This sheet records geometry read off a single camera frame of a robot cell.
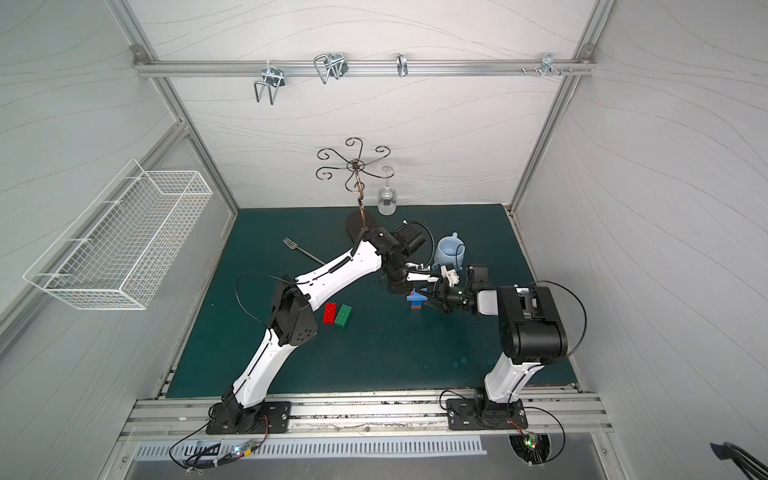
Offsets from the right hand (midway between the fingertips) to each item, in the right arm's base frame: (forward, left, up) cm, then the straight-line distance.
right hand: (420, 295), depth 91 cm
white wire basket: (-7, +72, +29) cm, 78 cm away
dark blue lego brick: (-3, +1, 0) cm, 3 cm away
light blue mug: (+17, -11, 0) cm, 20 cm away
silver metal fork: (+21, +48, -4) cm, 53 cm away
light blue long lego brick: (-2, +2, +3) cm, 4 cm away
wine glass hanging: (+26, +11, +16) cm, 33 cm away
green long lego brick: (-7, +24, -3) cm, 25 cm away
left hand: (-1, +4, +6) cm, 7 cm away
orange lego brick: (-2, +1, -4) cm, 4 cm away
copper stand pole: (+29, +21, +26) cm, 44 cm away
